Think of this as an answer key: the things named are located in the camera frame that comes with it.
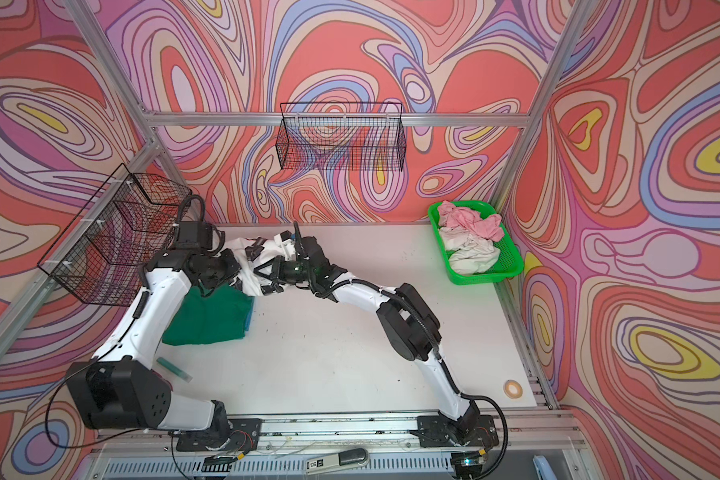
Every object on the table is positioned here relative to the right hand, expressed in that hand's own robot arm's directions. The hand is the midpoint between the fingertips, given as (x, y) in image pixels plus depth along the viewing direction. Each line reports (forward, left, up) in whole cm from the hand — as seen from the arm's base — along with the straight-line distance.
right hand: (258, 278), depth 82 cm
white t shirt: (+6, +2, +4) cm, 8 cm away
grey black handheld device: (-41, -24, -14) cm, 49 cm away
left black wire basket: (0, +35, +12) cm, 37 cm away
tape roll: (-26, -69, -20) cm, 76 cm away
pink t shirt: (+28, -76, -11) cm, 81 cm away
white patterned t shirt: (+18, -69, -15) cm, 73 cm away
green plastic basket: (+13, -80, -16) cm, 82 cm away
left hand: (+4, +5, +2) cm, 6 cm away
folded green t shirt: (-3, +15, -15) cm, 21 cm away
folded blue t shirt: (+3, +8, -16) cm, 18 cm away
